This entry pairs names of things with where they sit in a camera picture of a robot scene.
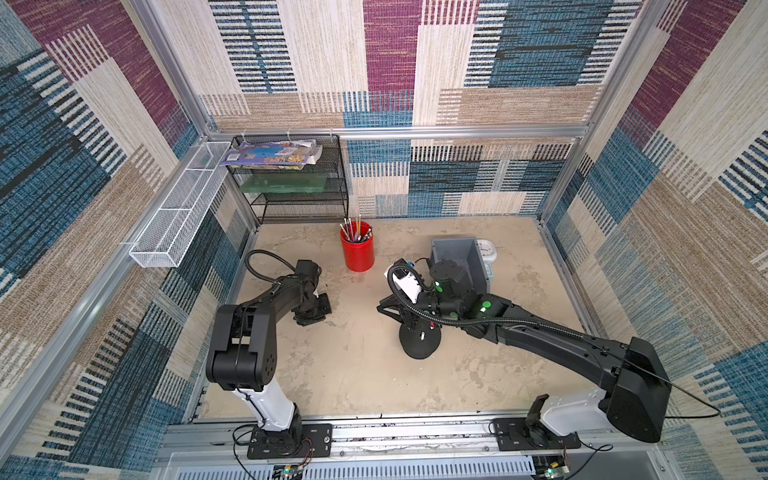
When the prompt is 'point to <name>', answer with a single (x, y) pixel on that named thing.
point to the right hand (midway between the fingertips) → (386, 308)
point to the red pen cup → (358, 243)
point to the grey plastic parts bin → (466, 252)
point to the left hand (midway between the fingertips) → (325, 316)
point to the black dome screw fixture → (420, 342)
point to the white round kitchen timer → (488, 252)
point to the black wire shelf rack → (314, 194)
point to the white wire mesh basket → (163, 235)
